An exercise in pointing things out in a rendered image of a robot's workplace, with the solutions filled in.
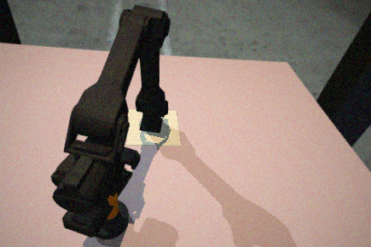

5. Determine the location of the orange knob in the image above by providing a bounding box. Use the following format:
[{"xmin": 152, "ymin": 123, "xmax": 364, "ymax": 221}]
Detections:
[{"xmin": 107, "ymin": 193, "xmax": 119, "ymax": 220}]

